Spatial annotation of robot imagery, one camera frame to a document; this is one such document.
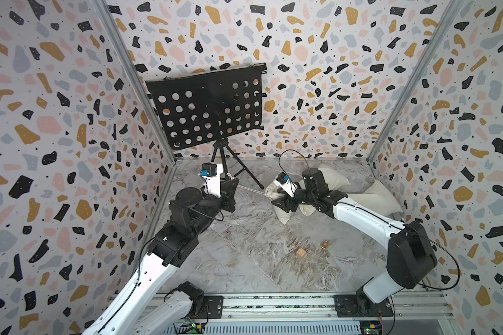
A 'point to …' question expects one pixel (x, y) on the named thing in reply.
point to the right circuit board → (369, 327)
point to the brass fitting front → (324, 246)
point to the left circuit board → (182, 328)
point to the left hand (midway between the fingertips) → (238, 179)
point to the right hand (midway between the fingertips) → (277, 195)
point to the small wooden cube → (301, 252)
